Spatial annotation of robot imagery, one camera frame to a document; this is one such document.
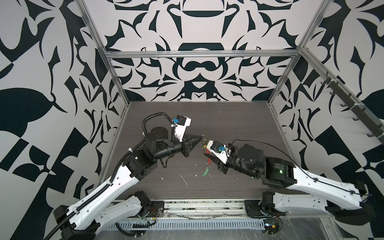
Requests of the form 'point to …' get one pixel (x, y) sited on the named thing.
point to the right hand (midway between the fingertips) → (208, 150)
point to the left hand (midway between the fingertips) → (202, 134)
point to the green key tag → (206, 172)
